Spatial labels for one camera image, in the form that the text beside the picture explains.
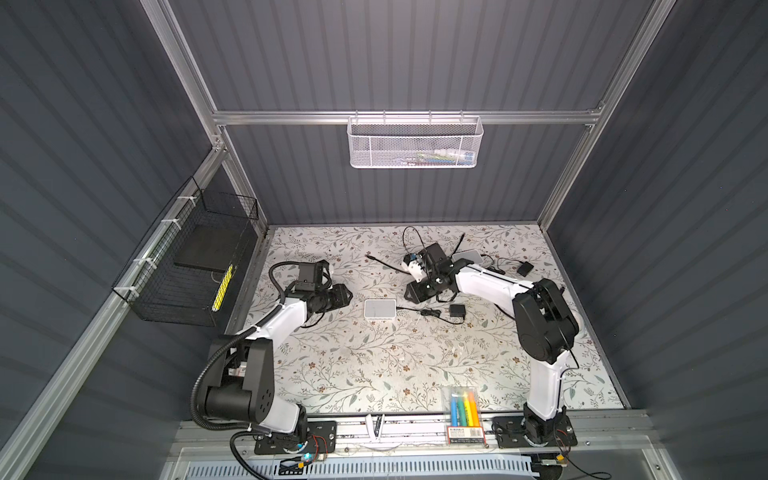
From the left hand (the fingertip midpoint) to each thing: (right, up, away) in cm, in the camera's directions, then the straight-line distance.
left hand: (346, 296), depth 91 cm
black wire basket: (-39, +7, -27) cm, 47 cm away
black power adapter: (+62, +8, +14) cm, 64 cm away
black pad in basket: (-33, +15, -14) cm, 39 cm away
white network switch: (+44, +13, +19) cm, 50 cm away
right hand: (+21, 0, +3) cm, 21 cm away
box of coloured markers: (+33, -30, -16) cm, 47 cm away
